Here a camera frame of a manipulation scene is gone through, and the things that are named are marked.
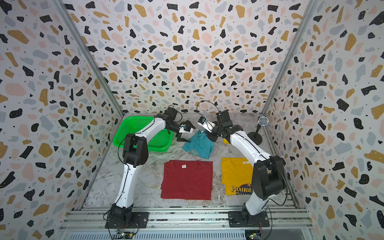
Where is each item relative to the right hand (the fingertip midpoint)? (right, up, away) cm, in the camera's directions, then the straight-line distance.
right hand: (207, 130), depth 88 cm
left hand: (-9, -1, +10) cm, 14 cm away
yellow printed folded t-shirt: (+18, -27, +2) cm, 33 cm away
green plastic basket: (-55, +3, +20) cm, 59 cm away
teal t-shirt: (-4, -9, +8) cm, 12 cm away
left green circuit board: (-39, -49, -18) cm, 65 cm away
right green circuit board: (+22, -49, -17) cm, 57 cm away
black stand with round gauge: (+30, +5, -6) cm, 31 cm away
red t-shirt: (-12, -29, -2) cm, 31 cm away
